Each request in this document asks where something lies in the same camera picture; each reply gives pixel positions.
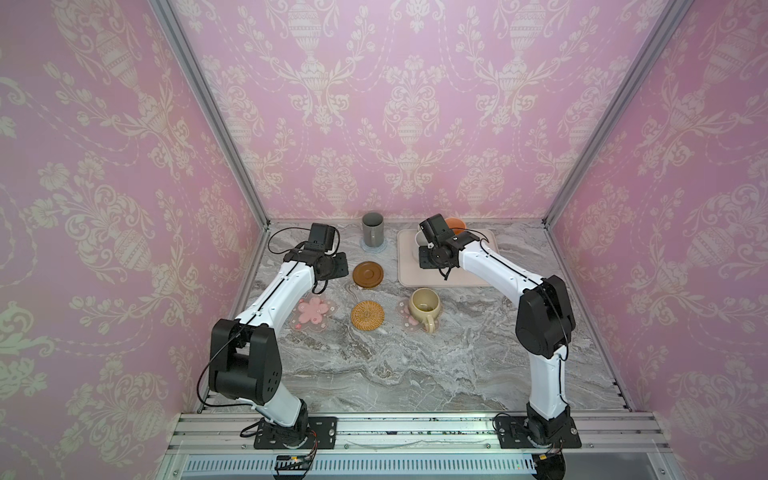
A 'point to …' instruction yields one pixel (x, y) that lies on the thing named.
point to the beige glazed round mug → (424, 304)
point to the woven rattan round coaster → (367, 315)
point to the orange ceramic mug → (455, 222)
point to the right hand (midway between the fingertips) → (428, 257)
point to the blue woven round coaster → (374, 249)
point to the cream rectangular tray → (410, 274)
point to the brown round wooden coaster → (368, 274)
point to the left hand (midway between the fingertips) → (341, 266)
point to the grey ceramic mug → (373, 229)
